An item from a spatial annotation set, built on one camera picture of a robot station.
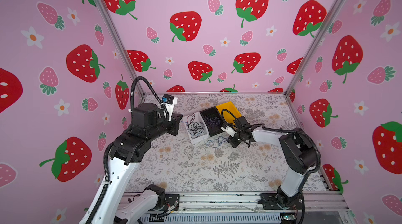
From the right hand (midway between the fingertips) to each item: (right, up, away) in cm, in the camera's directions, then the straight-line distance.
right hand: (228, 139), depth 96 cm
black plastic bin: (-10, +17, +9) cm, 21 cm away
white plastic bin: (-15, +3, 0) cm, 15 cm away
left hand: (-24, +17, -32) cm, 44 cm away
